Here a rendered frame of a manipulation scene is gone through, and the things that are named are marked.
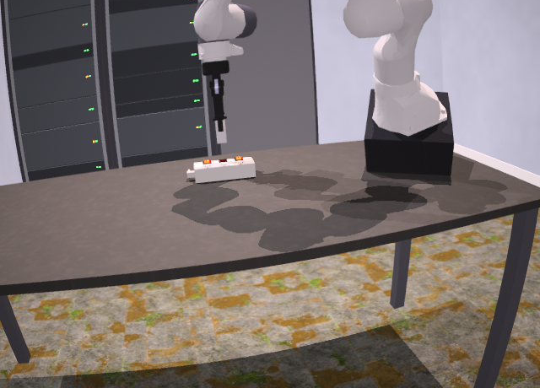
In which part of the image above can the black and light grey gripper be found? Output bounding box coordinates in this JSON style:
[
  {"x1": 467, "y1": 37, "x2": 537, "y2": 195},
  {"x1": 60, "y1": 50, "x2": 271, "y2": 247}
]
[{"x1": 202, "y1": 61, "x2": 230, "y2": 143}]

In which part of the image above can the white power strip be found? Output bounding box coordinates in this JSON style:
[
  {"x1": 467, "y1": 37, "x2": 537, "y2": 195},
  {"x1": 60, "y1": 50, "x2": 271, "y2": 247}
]
[{"x1": 187, "y1": 156, "x2": 256, "y2": 183}]

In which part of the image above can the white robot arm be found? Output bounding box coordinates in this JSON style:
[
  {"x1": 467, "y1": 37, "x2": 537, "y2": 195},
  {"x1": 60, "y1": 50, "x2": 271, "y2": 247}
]
[{"x1": 193, "y1": 0, "x2": 447, "y2": 136}]

